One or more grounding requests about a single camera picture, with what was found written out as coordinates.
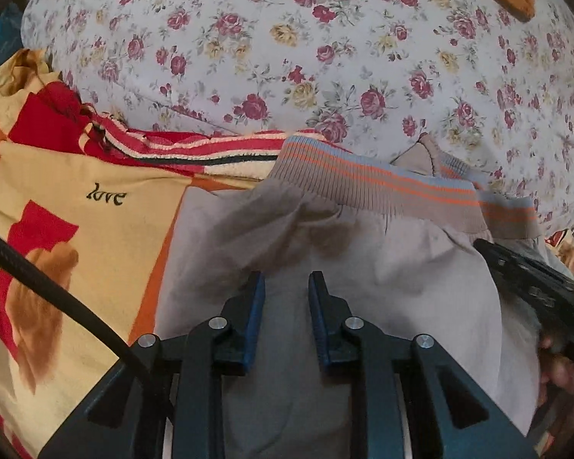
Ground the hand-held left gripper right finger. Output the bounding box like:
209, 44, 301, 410
307, 270, 539, 459

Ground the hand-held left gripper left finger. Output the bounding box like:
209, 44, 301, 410
38, 270, 267, 459

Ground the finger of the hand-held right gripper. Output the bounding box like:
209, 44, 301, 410
473, 238, 574, 319

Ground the beige jacket with striped cuffs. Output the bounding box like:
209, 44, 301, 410
155, 134, 563, 459

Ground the person's right hand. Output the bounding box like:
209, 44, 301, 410
537, 335, 574, 409

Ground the printed fleece blanket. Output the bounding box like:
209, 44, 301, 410
0, 48, 336, 459

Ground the floral bed sheet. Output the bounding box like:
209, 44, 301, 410
21, 0, 574, 235

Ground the blue plastic bag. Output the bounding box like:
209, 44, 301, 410
0, 2, 27, 73

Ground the black braided cable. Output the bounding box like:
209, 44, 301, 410
0, 224, 155, 383

